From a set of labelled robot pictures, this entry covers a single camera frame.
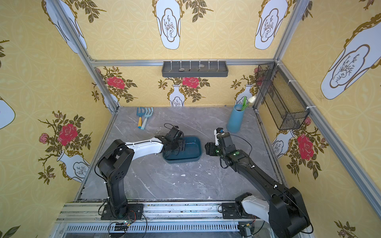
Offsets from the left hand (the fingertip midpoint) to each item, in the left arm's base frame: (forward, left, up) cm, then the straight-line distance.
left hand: (180, 144), depth 97 cm
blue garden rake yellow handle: (+34, +33, -4) cm, 47 cm away
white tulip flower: (+11, -42, +28) cm, 52 cm away
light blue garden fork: (+29, +27, -3) cm, 40 cm away
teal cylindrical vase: (+13, -37, +9) cm, 40 cm away
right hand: (-8, -16, +10) cm, 20 cm away
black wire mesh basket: (-1, -54, +32) cm, 63 cm away
